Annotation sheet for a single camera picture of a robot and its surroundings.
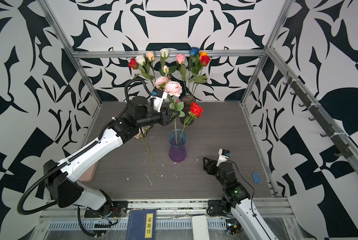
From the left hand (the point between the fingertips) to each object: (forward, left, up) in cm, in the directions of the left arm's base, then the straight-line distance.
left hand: (179, 108), depth 67 cm
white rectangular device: (-41, -8, -32) cm, 52 cm away
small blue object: (-20, -42, -36) cm, 58 cm away
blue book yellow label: (-39, +18, -35) cm, 56 cm away
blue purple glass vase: (-5, +1, -17) cm, 18 cm away
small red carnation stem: (+4, -8, -6) cm, 11 cm away
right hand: (-11, -16, -30) cm, 35 cm away
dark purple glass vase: (+24, -6, -19) cm, 31 cm away
